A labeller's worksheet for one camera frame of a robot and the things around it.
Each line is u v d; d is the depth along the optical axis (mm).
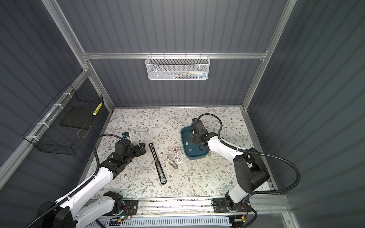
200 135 687
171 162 886
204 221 706
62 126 722
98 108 824
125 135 738
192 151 957
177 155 911
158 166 871
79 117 781
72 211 421
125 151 646
